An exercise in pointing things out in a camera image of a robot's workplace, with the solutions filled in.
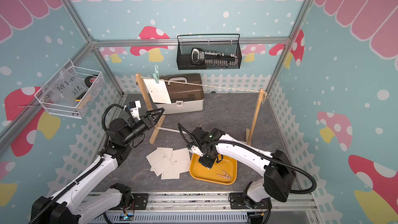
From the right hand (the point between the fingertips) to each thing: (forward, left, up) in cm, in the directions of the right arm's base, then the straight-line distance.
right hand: (208, 161), depth 78 cm
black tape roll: (+34, +61, +25) cm, 75 cm away
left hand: (+14, +20, +20) cm, 32 cm away
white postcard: (+4, +28, -9) cm, 29 cm away
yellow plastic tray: (-3, +5, -9) cm, 11 cm away
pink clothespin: (-5, -10, -9) cm, 14 cm away
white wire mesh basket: (+12, +55, +26) cm, 62 cm away
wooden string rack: (+21, -27, -8) cm, 35 cm away
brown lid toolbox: (+37, +12, +11) cm, 41 cm away
